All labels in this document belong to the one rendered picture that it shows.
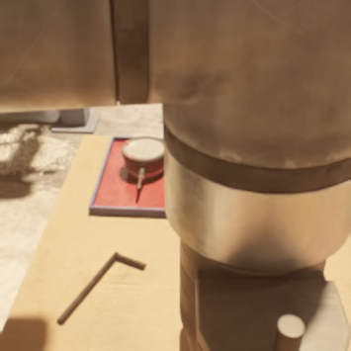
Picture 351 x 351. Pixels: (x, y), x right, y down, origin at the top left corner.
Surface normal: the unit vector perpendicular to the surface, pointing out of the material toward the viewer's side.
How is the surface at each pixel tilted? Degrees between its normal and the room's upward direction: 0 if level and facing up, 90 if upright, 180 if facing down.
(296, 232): 90
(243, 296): 0
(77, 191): 0
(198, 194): 90
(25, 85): 116
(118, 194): 0
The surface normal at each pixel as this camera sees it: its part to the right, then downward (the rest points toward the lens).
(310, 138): 0.15, 0.56
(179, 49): 0.12, 0.76
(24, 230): 0.00, -0.82
